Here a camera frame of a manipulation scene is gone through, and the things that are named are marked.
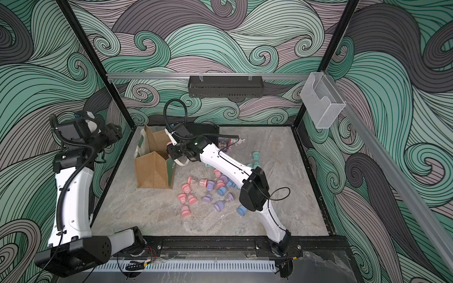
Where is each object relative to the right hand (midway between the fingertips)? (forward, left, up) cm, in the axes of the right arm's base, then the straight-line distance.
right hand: (169, 149), depth 80 cm
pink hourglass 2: (-7, -13, -20) cm, 25 cm away
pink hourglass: (-21, -7, -20) cm, 30 cm away
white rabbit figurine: (+21, -34, -21) cm, 45 cm away
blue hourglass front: (-21, -33, -20) cm, 44 cm away
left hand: (0, +19, +14) cm, 24 cm away
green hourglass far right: (+11, -44, -22) cm, 51 cm away
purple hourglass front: (-18, -23, -21) cm, 36 cm away
